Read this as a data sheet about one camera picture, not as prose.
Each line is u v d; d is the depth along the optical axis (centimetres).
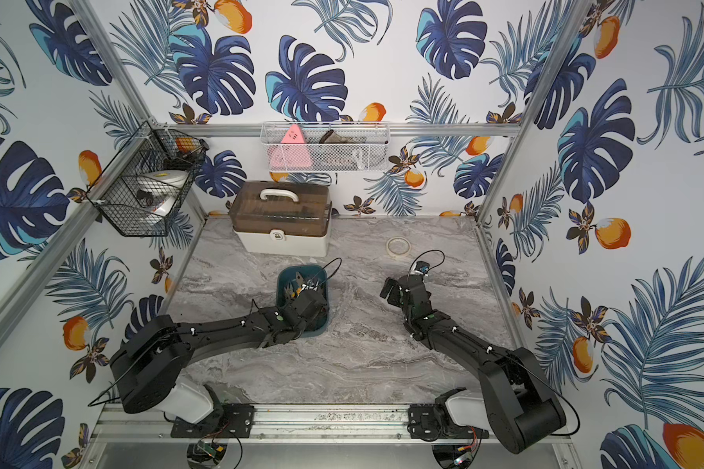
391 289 82
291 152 90
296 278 97
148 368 44
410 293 67
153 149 91
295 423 75
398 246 112
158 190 81
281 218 92
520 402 42
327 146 92
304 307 67
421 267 78
